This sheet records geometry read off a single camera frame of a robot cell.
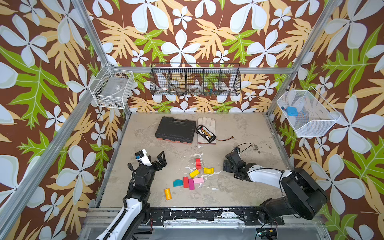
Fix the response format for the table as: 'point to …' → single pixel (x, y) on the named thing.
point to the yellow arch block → (208, 170)
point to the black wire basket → (195, 79)
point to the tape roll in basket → (195, 88)
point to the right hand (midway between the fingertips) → (228, 164)
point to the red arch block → (198, 164)
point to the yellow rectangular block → (194, 173)
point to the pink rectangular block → (198, 180)
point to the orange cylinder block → (168, 194)
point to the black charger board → (206, 134)
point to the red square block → (185, 182)
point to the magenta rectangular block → (191, 184)
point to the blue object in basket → (292, 111)
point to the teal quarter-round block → (177, 182)
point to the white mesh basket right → (316, 115)
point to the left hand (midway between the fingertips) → (156, 152)
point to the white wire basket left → (112, 87)
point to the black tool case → (182, 131)
